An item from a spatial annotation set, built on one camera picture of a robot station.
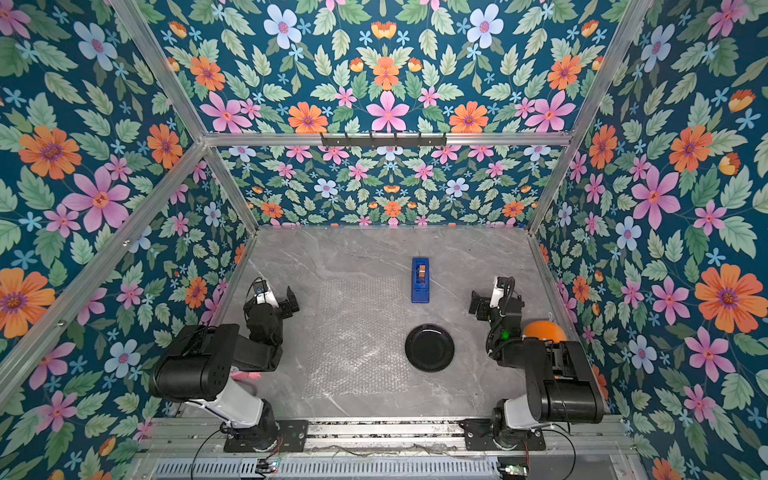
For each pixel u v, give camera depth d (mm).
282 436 732
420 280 985
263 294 782
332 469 766
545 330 809
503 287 780
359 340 906
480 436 731
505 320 695
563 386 453
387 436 749
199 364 461
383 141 932
